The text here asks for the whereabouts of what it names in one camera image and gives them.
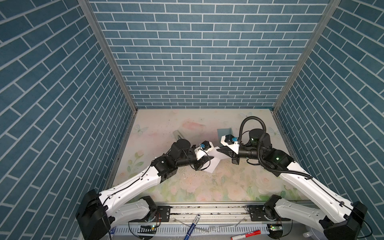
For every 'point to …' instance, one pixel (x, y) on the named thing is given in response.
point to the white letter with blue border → (211, 165)
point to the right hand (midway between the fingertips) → (217, 146)
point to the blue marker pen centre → (192, 227)
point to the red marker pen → (246, 235)
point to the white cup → (310, 233)
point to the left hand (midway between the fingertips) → (211, 154)
